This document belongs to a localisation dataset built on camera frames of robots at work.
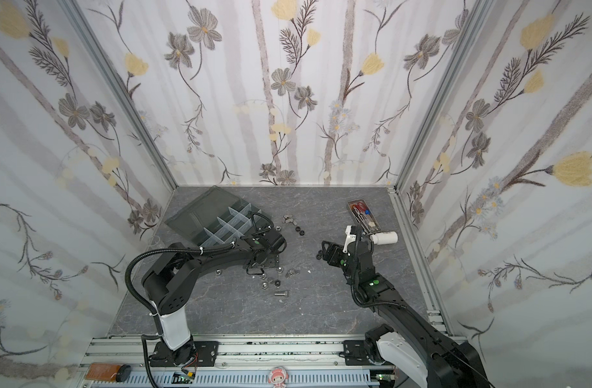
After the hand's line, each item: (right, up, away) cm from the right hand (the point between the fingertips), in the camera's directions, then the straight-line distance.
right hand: (325, 239), depth 81 cm
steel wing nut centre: (-12, -14, +9) cm, 21 cm away
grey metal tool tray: (+21, +8, +29) cm, 36 cm away
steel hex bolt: (-16, -20, +5) cm, 26 cm away
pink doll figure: (-15, -38, -14) cm, 43 cm away
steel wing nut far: (-14, +6, +26) cm, 31 cm away
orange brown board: (-65, -36, -14) cm, 75 cm away
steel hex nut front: (-22, -18, +7) cm, 29 cm away
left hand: (-23, -8, +13) cm, 27 cm away
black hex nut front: (-17, -17, +8) cm, 26 cm away
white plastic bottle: (+26, -1, +17) cm, 31 cm away
